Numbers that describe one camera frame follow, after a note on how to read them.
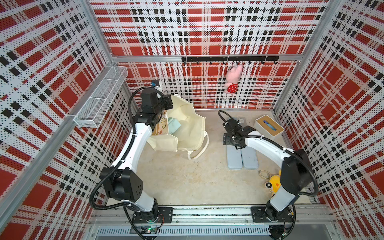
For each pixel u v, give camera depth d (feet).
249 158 2.99
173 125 3.26
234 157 3.06
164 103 2.25
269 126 3.50
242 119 3.66
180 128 3.33
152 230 2.26
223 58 2.91
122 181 1.39
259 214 2.37
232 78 3.08
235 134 2.16
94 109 2.35
